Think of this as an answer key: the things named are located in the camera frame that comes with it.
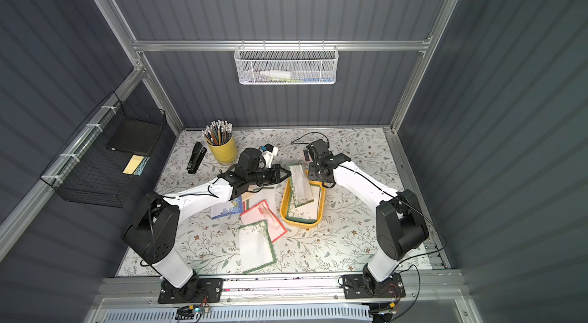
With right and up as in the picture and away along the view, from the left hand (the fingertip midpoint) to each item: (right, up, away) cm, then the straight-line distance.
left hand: (294, 175), depth 83 cm
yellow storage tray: (-4, -14, +4) cm, 15 cm away
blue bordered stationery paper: (-28, -14, +8) cm, 32 cm away
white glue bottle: (-7, +41, +11) cm, 43 cm away
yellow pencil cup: (-31, +7, +18) cm, 37 cm away
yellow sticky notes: (-53, +5, -8) cm, 53 cm away
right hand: (+9, 0, +6) cm, 10 cm away
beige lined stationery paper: (-15, -5, -13) cm, 20 cm away
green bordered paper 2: (-14, -26, 0) cm, 30 cm away
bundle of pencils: (-33, +17, +14) cm, 40 cm away
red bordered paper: (-13, -16, +8) cm, 22 cm away
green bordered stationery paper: (-12, -9, +12) cm, 19 cm away
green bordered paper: (+2, -5, +6) cm, 8 cm away
